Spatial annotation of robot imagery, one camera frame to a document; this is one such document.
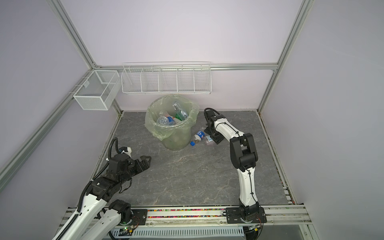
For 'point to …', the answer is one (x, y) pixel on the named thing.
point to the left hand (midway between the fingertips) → (145, 163)
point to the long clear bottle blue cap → (176, 106)
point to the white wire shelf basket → (167, 78)
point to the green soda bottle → (182, 115)
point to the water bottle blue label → (166, 120)
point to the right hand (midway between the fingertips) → (212, 136)
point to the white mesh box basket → (98, 91)
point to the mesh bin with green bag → (174, 137)
